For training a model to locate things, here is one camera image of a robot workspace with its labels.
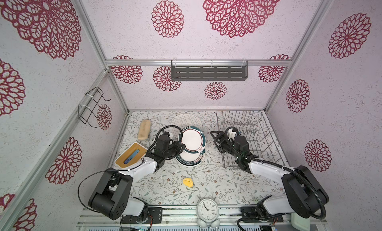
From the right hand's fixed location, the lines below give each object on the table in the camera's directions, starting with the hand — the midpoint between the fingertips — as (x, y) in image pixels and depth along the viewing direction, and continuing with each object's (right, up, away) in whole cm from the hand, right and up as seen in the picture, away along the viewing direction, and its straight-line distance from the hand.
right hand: (210, 135), depth 83 cm
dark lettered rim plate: (-11, -16, +7) cm, 20 cm away
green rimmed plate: (-11, -16, +7) cm, 20 cm away
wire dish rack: (+36, +5, +27) cm, 45 cm away
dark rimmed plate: (-9, -3, +9) cm, 13 cm away
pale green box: (+39, -40, -14) cm, 58 cm away
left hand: (-14, -7, +5) cm, 16 cm away
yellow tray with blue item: (-48, -13, +8) cm, 50 cm away
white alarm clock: (-3, -36, -11) cm, 38 cm away
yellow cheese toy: (-12, -27, 0) cm, 29 cm away
